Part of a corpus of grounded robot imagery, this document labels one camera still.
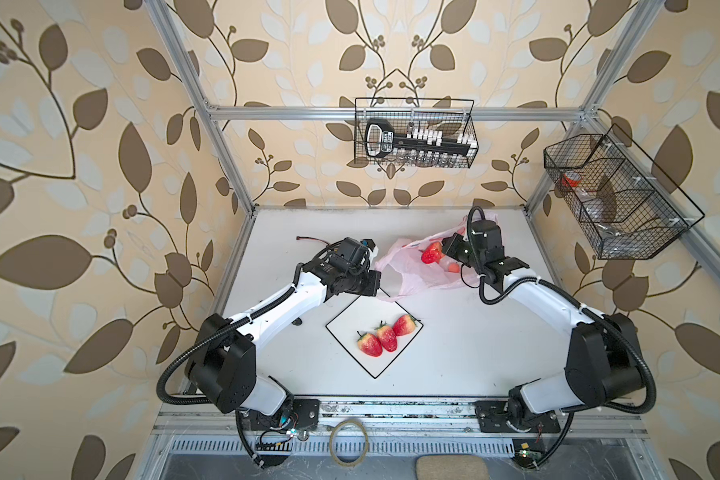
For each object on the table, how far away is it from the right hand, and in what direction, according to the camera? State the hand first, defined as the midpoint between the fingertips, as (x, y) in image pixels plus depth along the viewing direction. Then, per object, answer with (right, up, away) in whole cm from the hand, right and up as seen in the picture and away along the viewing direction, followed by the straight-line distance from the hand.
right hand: (444, 241), depth 87 cm
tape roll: (-30, -47, -21) cm, 60 cm away
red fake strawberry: (-17, -27, -5) cm, 32 cm away
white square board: (-21, -34, -6) cm, 40 cm away
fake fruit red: (-22, -29, -5) cm, 36 cm away
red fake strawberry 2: (-12, -24, -3) cm, 27 cm away
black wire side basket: (+42, +9, -14) cm, 45 cm away
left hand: (-18, -11, -6) cm, 22 cm away
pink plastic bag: (-12, -9, -5) cm, 16 cm away
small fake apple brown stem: (-4, -3, -1) cm, 5 cm away
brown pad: (-4, -50, -22) cm, 55 cm away
